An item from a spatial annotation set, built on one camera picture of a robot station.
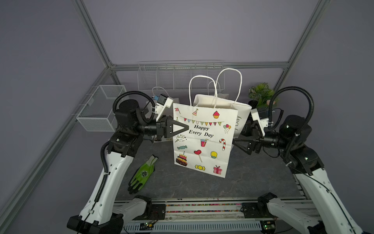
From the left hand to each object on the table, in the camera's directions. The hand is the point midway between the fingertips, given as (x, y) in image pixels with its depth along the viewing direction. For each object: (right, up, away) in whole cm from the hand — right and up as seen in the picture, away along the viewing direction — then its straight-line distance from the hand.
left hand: (187, 130), depth 49 cm
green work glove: (-28, -29, +35) cm, 53 cm away
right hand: (+16, -1, +4) cm, 16 cm away
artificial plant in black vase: (+46, +20, +44) cm, 67 cm away
